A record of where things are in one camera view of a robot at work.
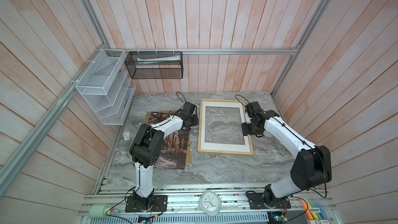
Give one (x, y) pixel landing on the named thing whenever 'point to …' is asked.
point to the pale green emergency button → (98, 211)
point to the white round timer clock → (210, 202)
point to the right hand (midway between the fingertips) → (248, 130)
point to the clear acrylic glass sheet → (223, 125)
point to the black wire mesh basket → (154, 65)
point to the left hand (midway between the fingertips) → (195, 122)
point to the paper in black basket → (153, 60)
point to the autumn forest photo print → (173, 154)
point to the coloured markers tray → (315, 211)
